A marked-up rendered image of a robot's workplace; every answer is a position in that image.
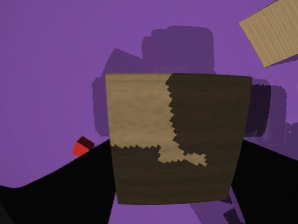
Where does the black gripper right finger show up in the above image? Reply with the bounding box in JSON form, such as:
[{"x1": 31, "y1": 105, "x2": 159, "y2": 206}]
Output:
[{"x1": 231, "y1": 140, "x2": 298, "y2": 224}]

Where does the tan triangular block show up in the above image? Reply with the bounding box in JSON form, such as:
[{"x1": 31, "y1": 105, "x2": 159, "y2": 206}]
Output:
[{"x1": 238, "y1": 0, "x2": 298, "y2": 68}]

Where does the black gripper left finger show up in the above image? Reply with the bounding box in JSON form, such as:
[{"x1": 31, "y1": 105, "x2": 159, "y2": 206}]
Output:
[{"x1": 0, "y1": 139, "x2": 117, "y2": 224}]

